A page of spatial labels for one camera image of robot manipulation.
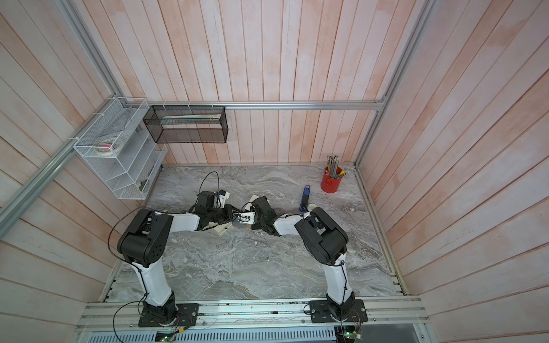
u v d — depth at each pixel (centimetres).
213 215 85
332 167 101
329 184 102
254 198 103
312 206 101
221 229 91
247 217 84
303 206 101
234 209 93
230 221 89
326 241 53
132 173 78
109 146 73
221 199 95
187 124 107
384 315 74
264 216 77
